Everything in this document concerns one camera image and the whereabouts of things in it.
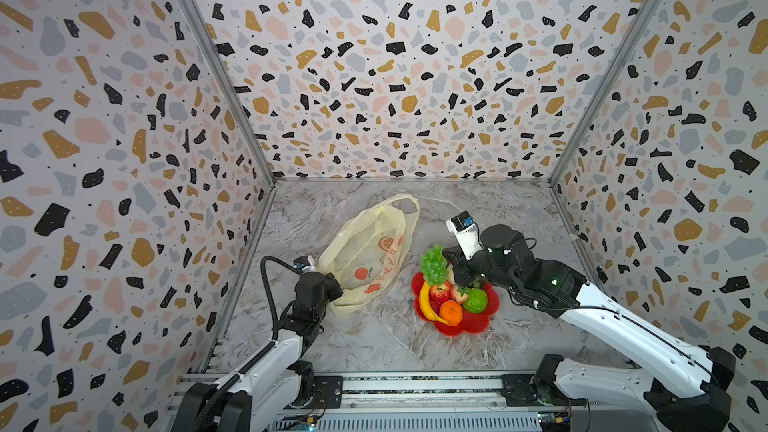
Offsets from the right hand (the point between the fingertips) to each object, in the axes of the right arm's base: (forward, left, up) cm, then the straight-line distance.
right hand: (445, 252), depth 69 cm
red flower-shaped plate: (-7, -9, -25) cm, 27 cm away
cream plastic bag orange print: (+18, +24, -27) cm, 40 cm away
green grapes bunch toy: (-1, +2, -5) cm, 6 cm away
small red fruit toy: (-2, -5, -19) cm, 19 cm away
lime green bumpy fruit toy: (-2, -10, -22) cm, 24 cm away
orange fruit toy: (-5, -3, -23) cm, 24 cm away
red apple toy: (-1, 0, -22) cm, 22 cm away
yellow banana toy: (-1, +4, -22) cm, 22 cm away
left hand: (+4, +30, -20) cm, 36 cm away
